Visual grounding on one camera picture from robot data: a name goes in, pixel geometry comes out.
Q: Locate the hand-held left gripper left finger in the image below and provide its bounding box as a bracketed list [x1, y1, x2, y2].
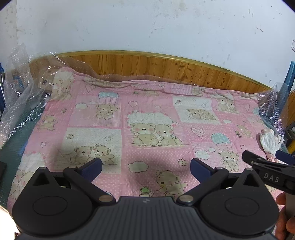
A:
[30, 158, 116, 206]

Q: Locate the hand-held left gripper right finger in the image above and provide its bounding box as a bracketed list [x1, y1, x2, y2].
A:
[177, 158, 262, 206]

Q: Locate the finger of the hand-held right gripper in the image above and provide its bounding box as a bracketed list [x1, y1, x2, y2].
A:
[242, 150, 268, 166]
[275, 150, 295, 165]

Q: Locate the light pink garment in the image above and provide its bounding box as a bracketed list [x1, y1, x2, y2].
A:
[260, 129, 288, 165]

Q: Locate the person's right hand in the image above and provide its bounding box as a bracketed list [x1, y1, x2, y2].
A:
[275, 192, 295, 240]

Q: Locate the yellow object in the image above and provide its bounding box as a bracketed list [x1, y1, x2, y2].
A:
[288, 131, 295, 154]

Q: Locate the wooden furniture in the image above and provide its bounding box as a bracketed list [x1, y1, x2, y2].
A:
[284, 89, 295, 130]

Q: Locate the pink bear printed blanket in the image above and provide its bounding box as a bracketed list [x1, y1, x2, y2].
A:
[7, 67, 286, 208]

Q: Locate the dark green mattress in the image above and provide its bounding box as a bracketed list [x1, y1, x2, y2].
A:
[0, 92, 50, 208]

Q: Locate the wooden headboard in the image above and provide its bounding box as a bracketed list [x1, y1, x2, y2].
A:
[29, 50, 272, 93]

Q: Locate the clear plastic bag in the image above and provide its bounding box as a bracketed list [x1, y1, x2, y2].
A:
[0, 43, 76, 148]

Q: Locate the blue metal frame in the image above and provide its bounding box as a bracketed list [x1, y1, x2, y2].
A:
[283, 61, 295, 93]
[0, 61, 5, 116]

